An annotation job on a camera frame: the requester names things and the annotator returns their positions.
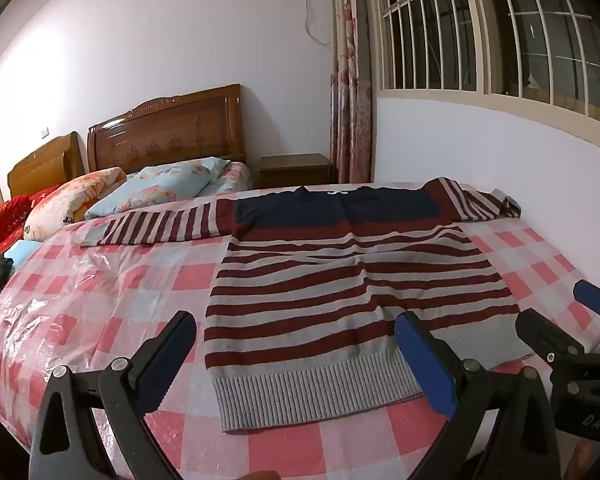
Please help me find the small wooden headboard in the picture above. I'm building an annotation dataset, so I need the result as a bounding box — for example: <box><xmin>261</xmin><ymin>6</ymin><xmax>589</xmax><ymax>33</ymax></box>
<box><xmin>6</xmin><ymin>131</ymin><xmax>85</xmax><ymax>198</ymax></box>

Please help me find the pink floral quilt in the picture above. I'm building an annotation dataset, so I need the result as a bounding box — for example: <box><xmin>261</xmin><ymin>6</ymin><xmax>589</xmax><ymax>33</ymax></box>
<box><xmin>200</xmin><ymin>161</ymin><xmax>253</xmax><ymax>196</ymax></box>

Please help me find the wooden bedside table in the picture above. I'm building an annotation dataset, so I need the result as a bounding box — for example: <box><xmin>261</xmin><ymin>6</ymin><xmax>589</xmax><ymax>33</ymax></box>
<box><xmin>257</xmin><ymin>154</ymin><xmax>337</xmax><ymax>189</ymax></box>

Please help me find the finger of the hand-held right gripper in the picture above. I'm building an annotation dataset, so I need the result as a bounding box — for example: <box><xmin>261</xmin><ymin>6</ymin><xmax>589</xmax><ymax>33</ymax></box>
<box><xmin>573</xmin><ymin>280</ymin><xmax>600</xmax><ymax>322</ymax></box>
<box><xmin>515</xmin><ymin>309</ymin><xmax>587</xmax><ymax>362</ymax></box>

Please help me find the red grey striped sweater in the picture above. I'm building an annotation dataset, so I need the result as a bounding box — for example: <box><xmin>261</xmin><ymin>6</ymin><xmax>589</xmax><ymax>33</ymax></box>
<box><xmin>80</xmin><ymin>177</ymin><xmax>535</xmax><ymax>433</ymax></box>

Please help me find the large wooden headboard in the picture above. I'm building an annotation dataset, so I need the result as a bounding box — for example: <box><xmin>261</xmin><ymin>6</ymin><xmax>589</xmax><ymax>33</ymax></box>
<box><xmin>86</xmin><ymin>83</ymin><xmax>247</xmax><ymax>176</ymax></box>

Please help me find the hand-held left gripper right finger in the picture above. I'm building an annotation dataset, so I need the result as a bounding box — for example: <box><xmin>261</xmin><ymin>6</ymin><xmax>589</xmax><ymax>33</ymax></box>
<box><xmin>393</xmin><ymin>311</ymin><xmax>564</xmax><ymax>480</ymax></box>

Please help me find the blue floral pillow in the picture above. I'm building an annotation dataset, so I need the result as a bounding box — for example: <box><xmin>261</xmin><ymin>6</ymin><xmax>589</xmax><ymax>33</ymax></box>
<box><xmin>84</xmin><ymin>157</ymin><xmax>231</xmax><ymax>220</ymax></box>

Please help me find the white power cable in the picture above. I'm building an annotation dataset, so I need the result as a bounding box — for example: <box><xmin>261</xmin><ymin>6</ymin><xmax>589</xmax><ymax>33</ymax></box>
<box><xmin>300</xmin><ymin>0</ymin><xmax>334</xmax><ymax>47</ymax></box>

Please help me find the pink floral curtain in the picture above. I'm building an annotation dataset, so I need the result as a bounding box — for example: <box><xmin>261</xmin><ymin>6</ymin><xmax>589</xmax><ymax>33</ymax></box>
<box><xmin>329</xmin><ymin>0</ymin><xmax>377</xmax><ymax>184</ymax></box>

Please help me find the orange floral pillow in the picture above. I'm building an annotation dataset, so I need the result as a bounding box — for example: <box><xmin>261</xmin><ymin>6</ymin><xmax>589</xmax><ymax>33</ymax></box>
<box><xmin>23</xmin><ymin>167</ymin><xmax>128</xmax><ymax>241</ymax></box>

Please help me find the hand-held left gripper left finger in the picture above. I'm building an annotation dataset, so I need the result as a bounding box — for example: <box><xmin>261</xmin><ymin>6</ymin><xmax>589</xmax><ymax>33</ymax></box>
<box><xmin>28</xmin><ymin>310</ymin><xmax>198</xmax><ymax>480</ymax></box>

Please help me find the red blanket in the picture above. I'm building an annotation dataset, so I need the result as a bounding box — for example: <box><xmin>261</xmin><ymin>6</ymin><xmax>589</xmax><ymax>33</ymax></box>
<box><xmin>0</xmin><ymin>185</ymin><xmax>61</xmax><ymax>262</ymax></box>

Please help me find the pink checked bed cover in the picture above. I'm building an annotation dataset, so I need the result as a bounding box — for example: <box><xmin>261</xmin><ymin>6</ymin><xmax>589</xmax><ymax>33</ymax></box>
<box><xmin>0</xmin><ymin>180</ymin><xmax>600</xmax><ymax>480</ymax></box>

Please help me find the window with white grille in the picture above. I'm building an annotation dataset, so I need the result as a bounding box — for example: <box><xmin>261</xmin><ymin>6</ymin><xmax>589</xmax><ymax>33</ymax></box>
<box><xmin>364</xmin><ymin>0</ymin><xmax>600</xmax><ymax>132</ymax></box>

